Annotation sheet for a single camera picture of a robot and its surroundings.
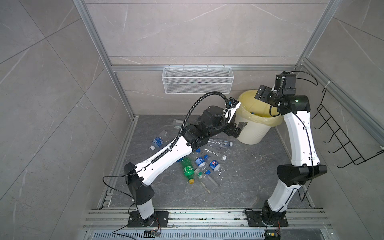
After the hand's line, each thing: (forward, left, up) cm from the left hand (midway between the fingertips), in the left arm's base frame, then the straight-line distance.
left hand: (238, 114), depth 63 cm
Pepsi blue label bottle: (-6, +7, -37) cm, 38 cm away
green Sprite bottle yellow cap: (-7, +23, -36) cm, 43 cm away
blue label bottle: (-6, +14, -37) cm, 40 cm away
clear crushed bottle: (0, +1, -39) cm, 39 cm away
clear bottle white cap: (+10, +2, -37) cm, 38 cm away
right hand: (+15, -17, 0) cm, 23 cm away
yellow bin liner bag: (+27, -25, -24) cm, 44 cm away
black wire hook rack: (0, -48, -9) cm, 49 cm away
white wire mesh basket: (+45, +16, -12) cm, 49 cm away
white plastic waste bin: (+12, -20, -31) cm, 38 cm away
